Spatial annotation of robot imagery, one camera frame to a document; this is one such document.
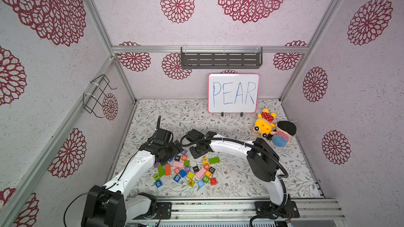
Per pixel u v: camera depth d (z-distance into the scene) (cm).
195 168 86
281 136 92
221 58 96
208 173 84
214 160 90
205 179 82
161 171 85
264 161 51
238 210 76
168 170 86
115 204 39
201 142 65
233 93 106
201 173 85
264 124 98
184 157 90
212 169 85
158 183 81
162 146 61
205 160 88
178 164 88
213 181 81
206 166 87
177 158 90
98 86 78
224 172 86
